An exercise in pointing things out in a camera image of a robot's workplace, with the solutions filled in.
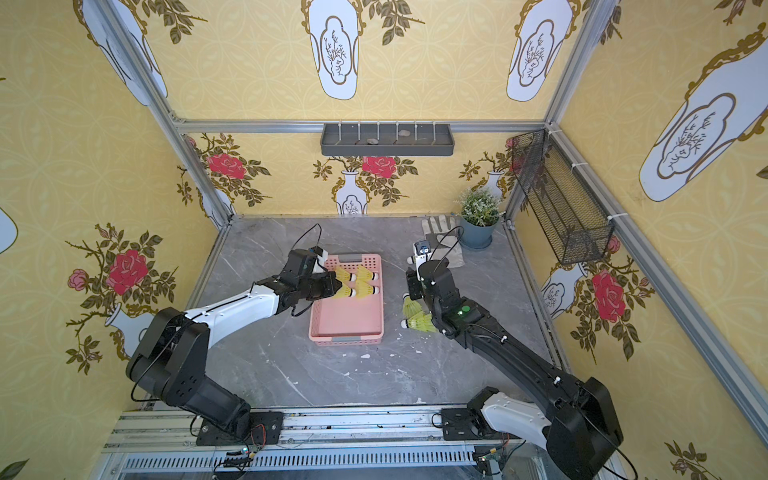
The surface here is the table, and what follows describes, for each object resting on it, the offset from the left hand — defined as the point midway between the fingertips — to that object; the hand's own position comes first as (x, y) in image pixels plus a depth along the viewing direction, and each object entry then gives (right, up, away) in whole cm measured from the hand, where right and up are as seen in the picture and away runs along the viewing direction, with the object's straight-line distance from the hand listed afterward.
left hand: (347, 283), depth 90 cm
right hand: (+20, +5, -10) cm, 23 cm away
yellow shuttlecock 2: (-2, +1, +8) cm, 9 cm away
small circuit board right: (+36, -42, -17) cm, 58 cm away
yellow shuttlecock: (+5, +1, +9) cm, 10 cm away
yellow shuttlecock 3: (+4, -3, +5) cm, 7 cm away
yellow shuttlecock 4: (-1, -3, 0) cm, 3 cm away
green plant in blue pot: (+43, +23, +10) cm, 50 cm away
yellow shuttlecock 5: (+19, -8, +4) cm, 21 cm away
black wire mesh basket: (+64, +16, -9) cm, 67 cm away
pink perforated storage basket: (+1, -11, 0) cm, 11 cm away
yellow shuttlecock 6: (+20, -10, -1) cm, 23 cm away
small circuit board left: (-24, -40, -18) cm, 50 cm away
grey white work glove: (+33, +15, +23) cm, 43 cm away
